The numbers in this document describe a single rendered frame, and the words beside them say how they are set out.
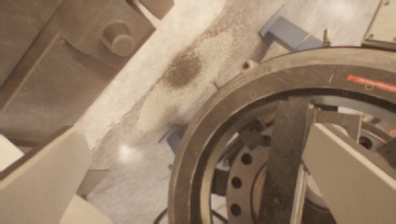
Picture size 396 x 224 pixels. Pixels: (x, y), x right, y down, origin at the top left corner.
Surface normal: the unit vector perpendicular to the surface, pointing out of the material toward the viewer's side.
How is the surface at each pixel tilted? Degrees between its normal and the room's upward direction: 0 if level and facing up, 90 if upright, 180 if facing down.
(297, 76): 90
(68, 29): 45
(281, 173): 90
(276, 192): 90
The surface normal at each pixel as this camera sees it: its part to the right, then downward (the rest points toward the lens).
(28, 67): 0.01, 0.30
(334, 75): -0.56, -0.19
